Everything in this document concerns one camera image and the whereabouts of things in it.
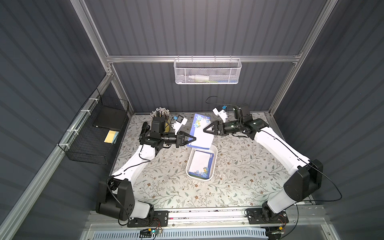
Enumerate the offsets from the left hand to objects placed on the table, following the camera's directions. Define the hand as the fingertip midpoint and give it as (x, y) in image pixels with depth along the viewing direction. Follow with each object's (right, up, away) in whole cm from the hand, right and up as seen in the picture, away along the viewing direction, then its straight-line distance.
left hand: (195, 141), depth 72 cm
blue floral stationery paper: (+4, +1, +1) cm, 4 cm away
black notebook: (-49, +12, +13) cm, 52 cm away
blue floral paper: (+3, -16, +20) cm, 26 cm away
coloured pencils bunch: (-23, +16, +25) cm, 38 cm away
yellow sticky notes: (-43, +2, +4) cm, 43 cm away
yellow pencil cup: (-13, +7, -3) cm, 15 cm away
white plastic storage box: (+11, -7, +22) cm, 26 cm away
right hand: (+6, +4, 0) cm, 7 cm away
